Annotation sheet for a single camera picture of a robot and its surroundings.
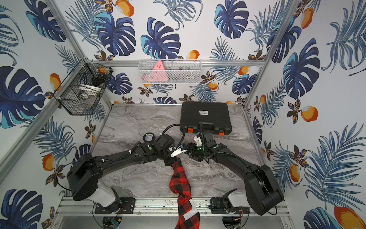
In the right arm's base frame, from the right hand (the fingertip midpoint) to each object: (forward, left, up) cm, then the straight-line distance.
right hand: (185, 152), depth 83 cm
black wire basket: (+24, +58, +27) cm, 68 cm away
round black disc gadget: (+15, +26, -7) cm, 30 cm away
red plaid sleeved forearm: (-31, -2, -9) cm, 32 cm away
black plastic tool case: (+31, -22, -3) cm, 38 cm away
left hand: (-1, +4, 0) cm, 5 cm away
